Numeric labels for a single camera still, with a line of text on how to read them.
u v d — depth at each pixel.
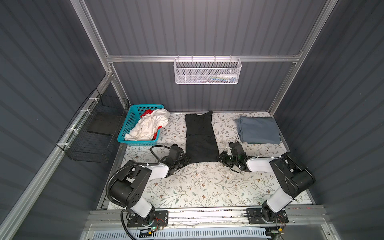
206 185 0.85
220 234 0.77
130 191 0.45
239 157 0.75
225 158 0.84
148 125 1.06
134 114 1.13
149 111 1.12
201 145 1.00
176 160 0.75
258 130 1.02
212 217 0.75
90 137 0.73
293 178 0.47
